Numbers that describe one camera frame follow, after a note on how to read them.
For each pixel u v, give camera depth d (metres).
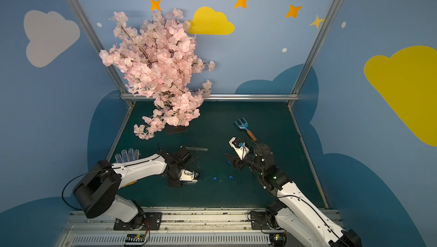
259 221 0.74
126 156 0.94
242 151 0.65
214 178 0.86
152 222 0.74
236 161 0.66
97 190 0.43
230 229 0.73
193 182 0.80
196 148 0.99
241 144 0.62
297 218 0.58
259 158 0.58
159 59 0.67
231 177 0.86
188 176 0.77
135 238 0.73
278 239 0.73
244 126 1.08
